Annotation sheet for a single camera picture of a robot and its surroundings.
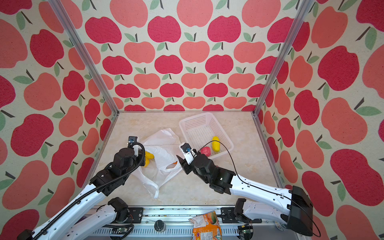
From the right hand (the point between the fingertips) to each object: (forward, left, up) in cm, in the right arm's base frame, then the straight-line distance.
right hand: (186, 151), depth 72 cm
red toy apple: (+12, -10, -19) cm, 25 cm away
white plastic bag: (+8, +13, -10) cm, 19 cm away
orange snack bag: (-27, -12, -20) cm, 36 cm away
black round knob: (-30, +8, -13) cm, 34 cm away
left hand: (0, +22, -3) cm, 22 cm away
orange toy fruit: (-1, +7, -12) cm, 14 cm away
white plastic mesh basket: (+31, -4, -23) cm, 38 cm away
